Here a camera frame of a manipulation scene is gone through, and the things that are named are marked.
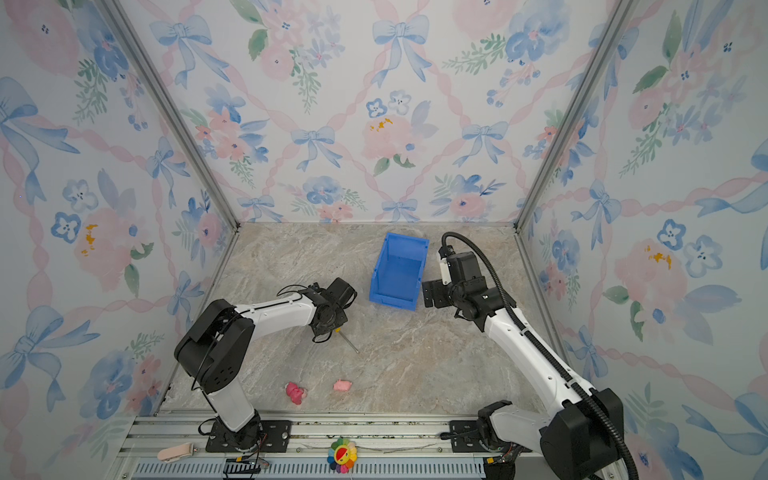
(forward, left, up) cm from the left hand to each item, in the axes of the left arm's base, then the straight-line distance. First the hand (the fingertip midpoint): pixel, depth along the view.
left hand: (339, 319), depth 94 cm
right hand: (+2, -29, +17) cm, 34 cm away
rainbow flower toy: (-36, -5, +1) cm, 36 cm away
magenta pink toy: (-22, +9, +2) cm, 24 cm away
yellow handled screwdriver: (-5, -1, +1) cm, 5 cm away
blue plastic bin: (+20, -19, -1) cm, 28 cm away
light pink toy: (-20, -3, +1) cm, 20 cm away
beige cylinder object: (-36, +35, +1) cm, 50 cm away
